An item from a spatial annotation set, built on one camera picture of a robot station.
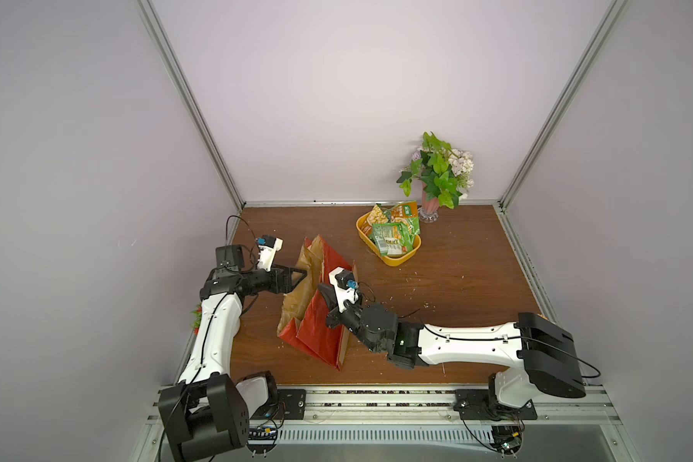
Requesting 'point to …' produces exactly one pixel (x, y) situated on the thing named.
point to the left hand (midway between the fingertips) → (295, 270)
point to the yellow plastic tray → (391, 261)
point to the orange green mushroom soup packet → (406, 213)
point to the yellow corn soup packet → (376, 216)
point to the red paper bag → (305, 309)
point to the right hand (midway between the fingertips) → (323, 277)
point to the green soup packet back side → (392, 239)
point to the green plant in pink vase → (444, 172)
